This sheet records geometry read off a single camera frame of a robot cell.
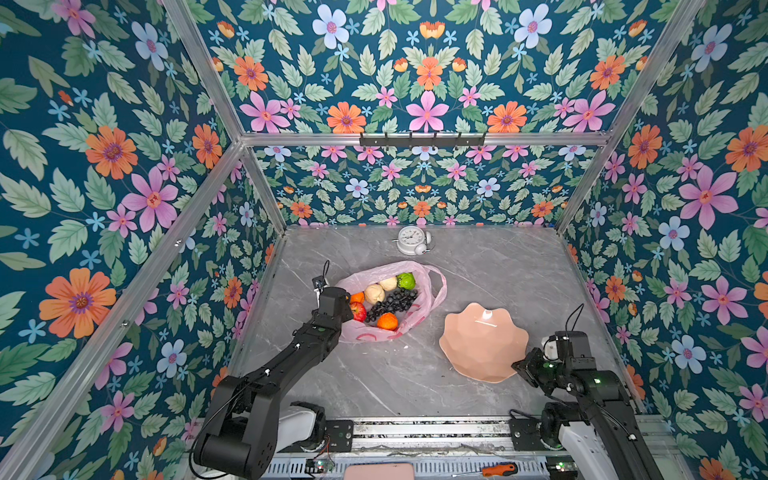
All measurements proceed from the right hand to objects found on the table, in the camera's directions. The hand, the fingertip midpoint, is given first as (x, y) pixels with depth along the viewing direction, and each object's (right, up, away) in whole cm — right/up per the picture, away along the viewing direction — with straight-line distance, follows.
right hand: (510, 362), depth 78 cm
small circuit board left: (-48, -22, -8) cm, 53 cm away
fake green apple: (-28, +20, +20) cm, 40 cm away
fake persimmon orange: (-33, +9, +10) cm, 36 cm away
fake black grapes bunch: (-30, +14, +15) cm, 36 cm away
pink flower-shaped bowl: (-5, +2, +10) cm, 11 cm away
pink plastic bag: (-20, +19, +15) cm, 32 cm away
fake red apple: (-43, +11, +12) cm, 46 cm away
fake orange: (-43, +15, +17) cm, 49 cm away
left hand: (-47, +17, +10) cm, 51 cm away
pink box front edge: (-34, -22, -9) cm, 42 cm away
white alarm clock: (-25, +34, +33) cm, 54 cm away
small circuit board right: (+10, -22, -8) cm, 25 cm away
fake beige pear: (-38, +16, +17) cm, 45 cm away
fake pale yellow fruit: (-33, +19, +20) cm, 43 cm away
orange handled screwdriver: (-5, -21, -10) cm, 24 cm away
